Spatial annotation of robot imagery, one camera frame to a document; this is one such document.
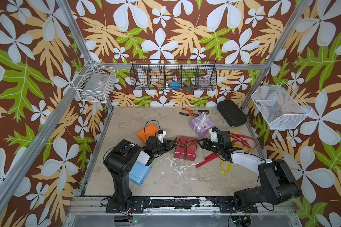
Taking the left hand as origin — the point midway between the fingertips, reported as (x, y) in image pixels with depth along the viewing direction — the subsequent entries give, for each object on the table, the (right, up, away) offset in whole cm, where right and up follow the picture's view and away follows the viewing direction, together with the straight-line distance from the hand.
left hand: (177, 142), depth 90 cm
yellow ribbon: (+43, +6, +15) cm, 46 cm away
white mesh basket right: (+61, +21, -9) cm, 65 cm away
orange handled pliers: (+12, +19, +25) cm, 34 cm away
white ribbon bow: (+20, +14, +11) cm, 27 cm away
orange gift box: (-19, +7, +7) cm, 21 cm away
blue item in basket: (-1, +38, +3) cm, 38 cm away
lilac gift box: (+19, +7, +6) cm, 21 cm away
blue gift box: (-23, -15, -12) cm, 30 cm away
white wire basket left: (-51, +38, -5) cm, 64 cm away
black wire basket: (-3, +46, +8) cm, 47 cm away
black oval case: (+44, +20, +18) cm, 51 cm away
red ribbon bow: (+45, 0, +8) cm, 46 cm away
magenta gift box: (+1, -5, -4) cm, 7 cm away
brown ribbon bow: (0, 0, -1) cm, 1 cm away
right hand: (+15, 0, +1) cm, 15 cm away
